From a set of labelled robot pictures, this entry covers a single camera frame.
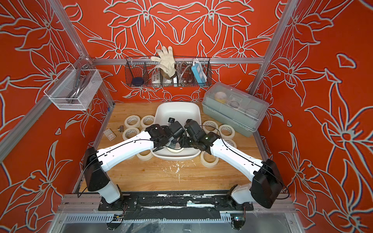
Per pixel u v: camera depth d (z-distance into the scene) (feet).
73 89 2.52
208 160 2.86
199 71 2.87
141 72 3.30
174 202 2.43
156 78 3.09
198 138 1.95
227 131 3.29
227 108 3.13
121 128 3.37
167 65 2.95
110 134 3.27
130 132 3.30
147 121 3.52
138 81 3.21
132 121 3.52
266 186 1.32
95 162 1.42
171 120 2.29
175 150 2.46
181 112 3.64
